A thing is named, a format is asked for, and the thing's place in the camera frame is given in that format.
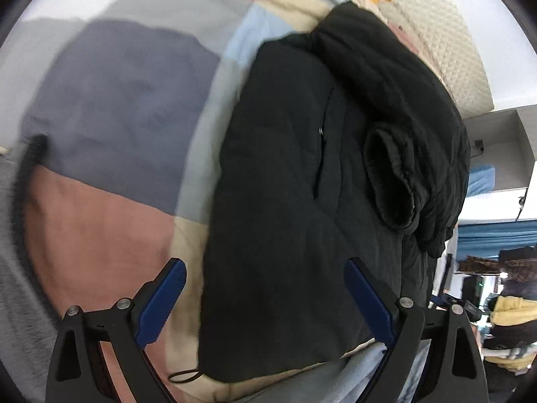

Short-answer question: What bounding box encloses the blue towel on chair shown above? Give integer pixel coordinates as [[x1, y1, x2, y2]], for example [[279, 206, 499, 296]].
[[466, 164, 496, 197]]

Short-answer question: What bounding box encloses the cream quilted headboard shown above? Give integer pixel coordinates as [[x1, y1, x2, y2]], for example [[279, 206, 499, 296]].
[[377, 0, 494, 118]]

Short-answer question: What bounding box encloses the black puffer jacket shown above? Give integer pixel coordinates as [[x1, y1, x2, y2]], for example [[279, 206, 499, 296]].
[[197, 2, 471, 383]]

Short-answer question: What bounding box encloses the grey wardrobe shelf unit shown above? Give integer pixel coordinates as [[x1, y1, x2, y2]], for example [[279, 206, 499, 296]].
[[463, 105, 536, 200]]

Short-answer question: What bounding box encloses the blue curtain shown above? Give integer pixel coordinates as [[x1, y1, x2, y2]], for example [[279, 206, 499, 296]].
[[456, 220, 537, 261]]

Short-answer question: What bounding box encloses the checkered patchwork bed quilt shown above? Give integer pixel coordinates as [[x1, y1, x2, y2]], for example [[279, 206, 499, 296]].
[[1, 0, 419, 402]]

